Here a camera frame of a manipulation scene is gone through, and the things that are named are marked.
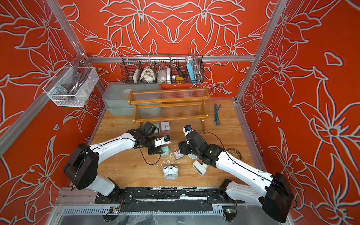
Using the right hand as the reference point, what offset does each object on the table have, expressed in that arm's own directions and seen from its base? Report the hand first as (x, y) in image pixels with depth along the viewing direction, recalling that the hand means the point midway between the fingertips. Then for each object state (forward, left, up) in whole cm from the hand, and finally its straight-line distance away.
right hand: (179, 143), depth 77 cm
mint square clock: (0, +9, -7) cm, 11 cm away
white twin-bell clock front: (-13, +4, -8) cm, 16 cm away
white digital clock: (-10, -12, -11) cm, 19 cm away
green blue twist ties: (+28, -28, -15) cm, 42 cm away
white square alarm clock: (+18, +11, -9) cm, 23 cm away
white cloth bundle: (+40, +22, +18) cm, 49 cm away
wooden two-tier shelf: (+34, +15, -4) cm, 37 cm away
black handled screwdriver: (+47, +1, +17) cm, 50 cm away
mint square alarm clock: (+3, +12, +8) cm, 15 cm away
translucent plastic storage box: (+33, +46, +5) cm, 56 cm away
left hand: (+2, +11, -9) cm, 15 cm away
